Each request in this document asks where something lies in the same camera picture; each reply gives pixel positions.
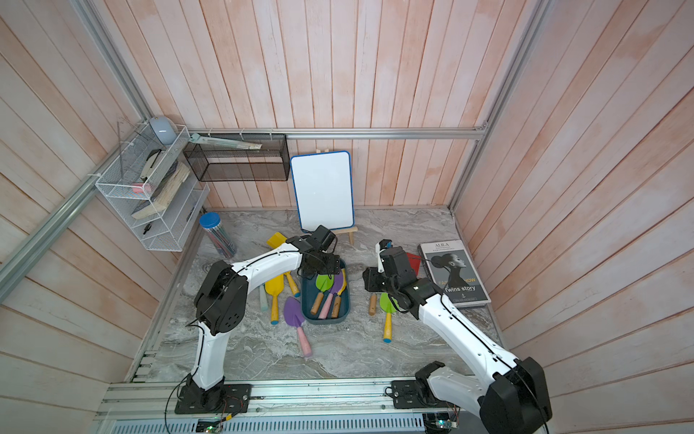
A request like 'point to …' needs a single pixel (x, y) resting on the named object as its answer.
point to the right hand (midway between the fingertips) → (369, 272)
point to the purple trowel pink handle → (337, 286)
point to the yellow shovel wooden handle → (337, 300)
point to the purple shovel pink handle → (295, 316)
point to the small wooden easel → (351, 231)
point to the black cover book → (447, 263)
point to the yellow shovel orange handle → (293, 284)
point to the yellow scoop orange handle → (276, 240)
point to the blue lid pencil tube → (211, 222)
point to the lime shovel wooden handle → (372, 305)
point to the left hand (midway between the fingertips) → (329, 271)
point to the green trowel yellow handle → (388, 306)
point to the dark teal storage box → (309, 292)
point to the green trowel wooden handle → (323, 283)
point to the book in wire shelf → (159, 200)
